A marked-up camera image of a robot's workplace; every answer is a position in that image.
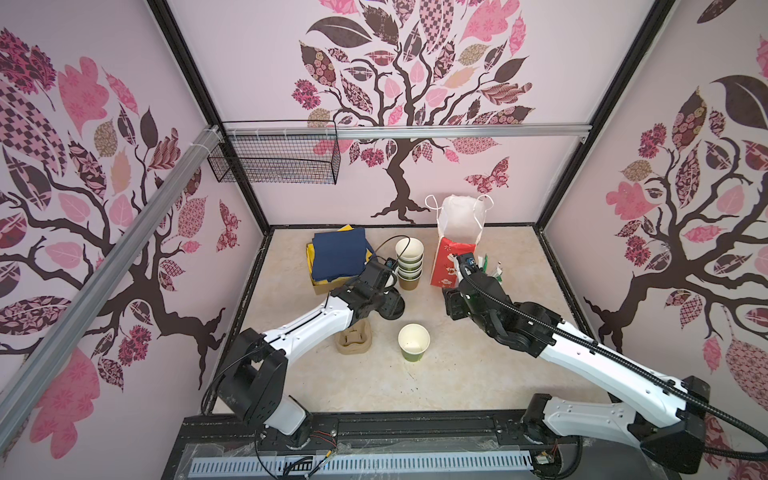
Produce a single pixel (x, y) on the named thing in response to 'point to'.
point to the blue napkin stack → (340, 254)
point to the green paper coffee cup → (413, 340)
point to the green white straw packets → (483, 263)
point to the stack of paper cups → (409, 252)
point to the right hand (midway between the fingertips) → (453, 284)
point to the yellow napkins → (311, 254)
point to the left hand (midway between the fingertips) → (386, 297)
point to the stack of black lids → (394, 306)
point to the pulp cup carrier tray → (355, 339)
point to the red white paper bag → (461, 220)
